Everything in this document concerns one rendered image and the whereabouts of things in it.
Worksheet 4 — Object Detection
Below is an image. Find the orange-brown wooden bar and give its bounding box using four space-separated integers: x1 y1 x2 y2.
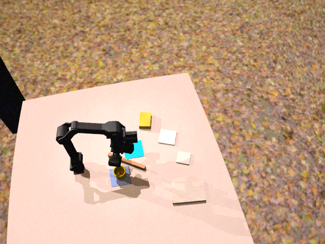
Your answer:
108 152 146 171

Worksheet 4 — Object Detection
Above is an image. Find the yellow rectangular block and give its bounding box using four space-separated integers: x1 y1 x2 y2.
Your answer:
139 112 151 129

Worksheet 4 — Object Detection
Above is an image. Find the yellow cup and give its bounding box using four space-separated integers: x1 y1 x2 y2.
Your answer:
113 165 126 180

